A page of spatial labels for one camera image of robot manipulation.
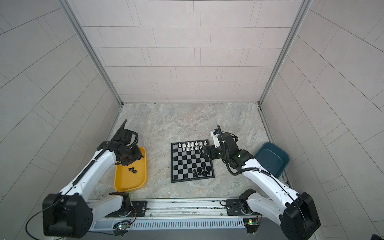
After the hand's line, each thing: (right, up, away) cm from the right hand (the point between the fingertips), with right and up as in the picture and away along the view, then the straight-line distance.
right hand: (206, 150), depth 78 cm
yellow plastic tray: (-41, -15, +4) cm, 44 cm away
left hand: (-34, -2, +4) cm, 34 cm away
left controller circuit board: (-37, -30, -14) cm, 50 cm away
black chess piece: (-41, -12, +4) cm, 43 cm away
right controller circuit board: (+21, -31, -10) cm, 39 cm away
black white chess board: (-10, -9, +6) cm, 15 cm away
